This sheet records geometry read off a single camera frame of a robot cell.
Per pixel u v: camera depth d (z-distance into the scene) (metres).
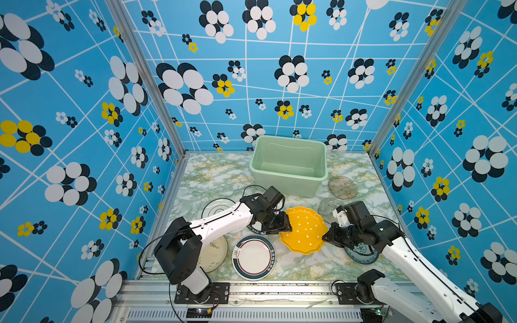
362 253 0.59
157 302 0.75
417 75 0.85
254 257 0.83
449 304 0.40
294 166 1.13
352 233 0.63
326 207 0.97
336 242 0.67
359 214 0.59
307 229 0.79
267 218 0.63
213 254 0.83
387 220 0.56
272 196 0.65
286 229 0.71
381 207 0.96
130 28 0.74
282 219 0.71
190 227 0.46
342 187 1.05
